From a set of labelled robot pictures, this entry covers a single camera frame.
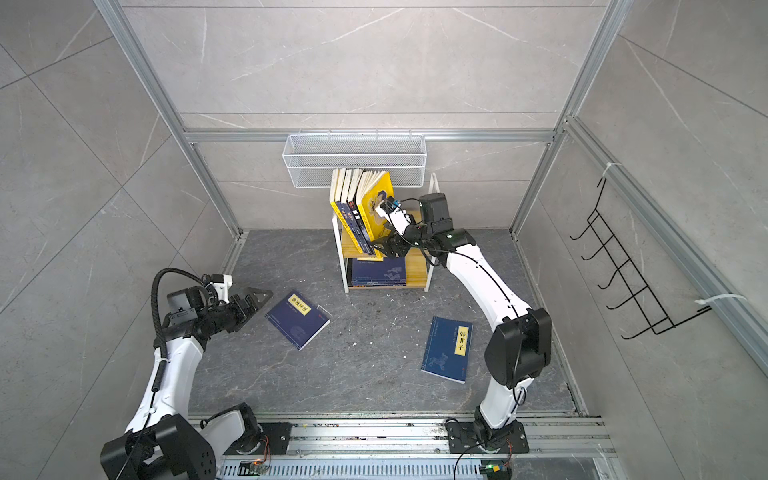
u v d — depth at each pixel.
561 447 0.75
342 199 0.72
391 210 0.67
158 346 0.52
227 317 0.69
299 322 0.94
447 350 0.87
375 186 0.75
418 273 1.04
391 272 0.99
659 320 0.58
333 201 0.72
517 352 0.46
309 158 1.00
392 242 0.69
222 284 0.74
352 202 0.71
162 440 0.39
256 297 0.72
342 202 0.71
